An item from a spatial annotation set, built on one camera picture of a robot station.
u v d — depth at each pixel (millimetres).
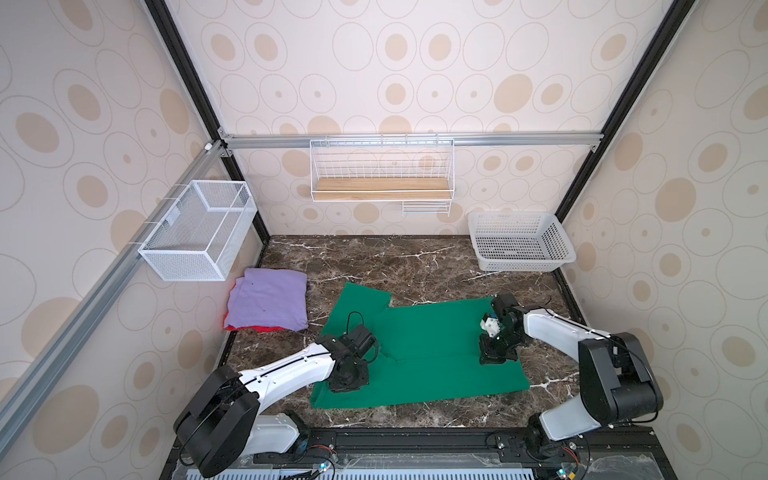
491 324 853
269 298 965
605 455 728
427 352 942
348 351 613
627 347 466
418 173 996
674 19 684
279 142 900
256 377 459
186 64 751
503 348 761
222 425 411
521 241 1093
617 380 448
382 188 969
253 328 933
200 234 1089
